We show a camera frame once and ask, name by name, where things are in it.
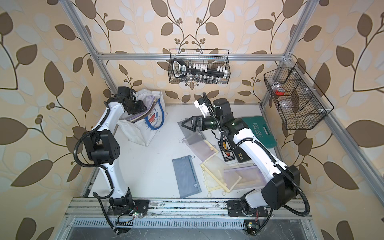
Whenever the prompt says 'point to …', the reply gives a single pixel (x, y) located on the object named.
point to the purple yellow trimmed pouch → (203, 149)
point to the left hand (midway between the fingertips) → (140, 106)
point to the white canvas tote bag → (141, 127)
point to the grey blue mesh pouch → (186, 178)
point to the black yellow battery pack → (234, 156)
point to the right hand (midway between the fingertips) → (186, 124)
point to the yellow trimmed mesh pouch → (217, 174)
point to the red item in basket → (280, 91)
